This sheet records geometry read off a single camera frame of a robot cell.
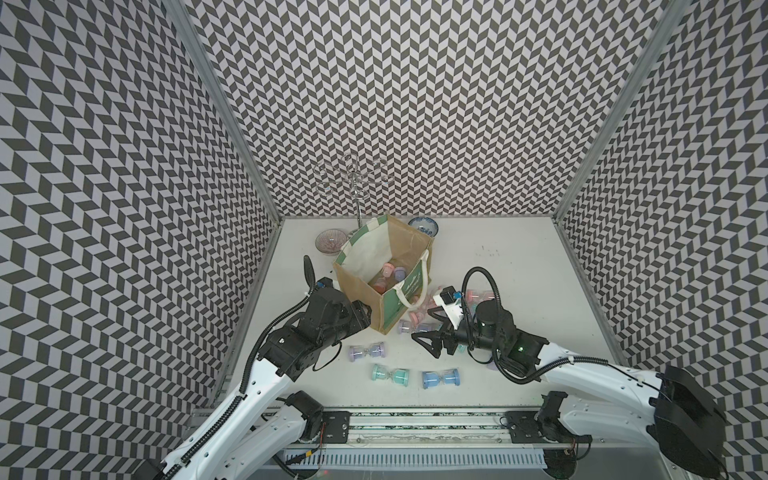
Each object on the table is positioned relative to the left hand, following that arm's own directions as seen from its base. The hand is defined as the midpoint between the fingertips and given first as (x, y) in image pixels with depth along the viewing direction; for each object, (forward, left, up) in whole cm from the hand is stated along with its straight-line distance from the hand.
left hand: (362, 316), depth 74 cm
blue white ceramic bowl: (+44, -20, -13) cm, 50 cm away
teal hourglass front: (-10, -9, -15) cm, 20 cm away
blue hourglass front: (-11, -18, -15) cm, 25 cm away
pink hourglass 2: (-3, -25, +15) cm, 29 cm away
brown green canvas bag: (+21, +3, -6) cm, 22 cm away
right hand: (-3, -15, -2) cm, 15 cm away
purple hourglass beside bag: (+4, -11, -14) cm, 19 cm away
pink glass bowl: (+37, +16, -14) cm, 42 cm away
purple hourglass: (-4, +3, -15) cm, 15 cm away
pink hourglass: (+19, -3, -14) cm, 23 cm away
